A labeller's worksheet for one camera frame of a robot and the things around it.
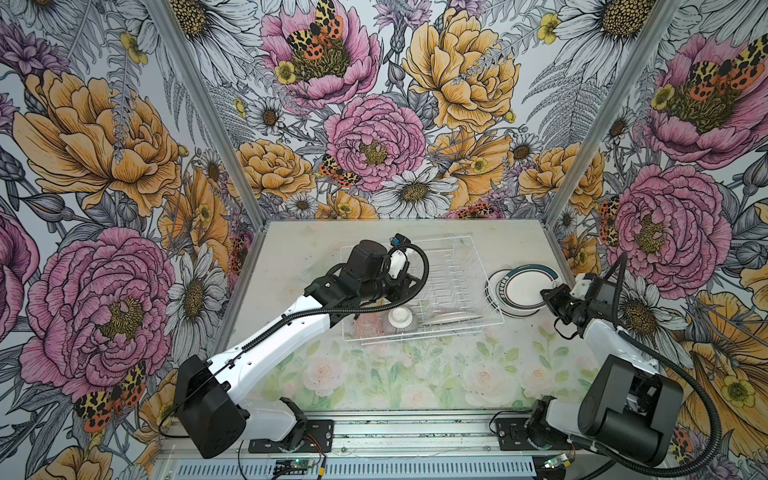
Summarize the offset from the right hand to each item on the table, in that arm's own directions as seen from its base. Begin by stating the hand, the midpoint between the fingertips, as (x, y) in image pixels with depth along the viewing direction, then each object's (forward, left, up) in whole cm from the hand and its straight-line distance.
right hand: (540, 297), depth 88 cm
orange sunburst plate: (-7, +27, +2) cm, 28 cm away
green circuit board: (-37, +67, -10) cm, 77 cm away
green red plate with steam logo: (+8, +1, -7) cm, 11 cm away
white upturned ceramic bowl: (-4, +41, -3) cm, 41 cm away
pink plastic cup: (-6, +50, -4) cm, 50 cm away
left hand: (-5, +38, +13) cm, 41 cm away
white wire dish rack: (+7, +21, -9) cm, 24 cm away
